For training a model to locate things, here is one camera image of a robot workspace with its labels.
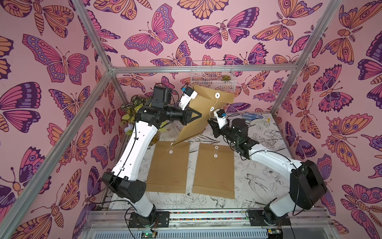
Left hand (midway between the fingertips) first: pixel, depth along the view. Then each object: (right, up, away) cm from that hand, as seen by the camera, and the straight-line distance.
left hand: (202, 114), depth 66 cm
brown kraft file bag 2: (+9, -34, +26) cm, 43 cm away
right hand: (+6, -1, +14) cm, 15 cm away
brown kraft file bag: (-19, -31, +27) cm, 46 cm away
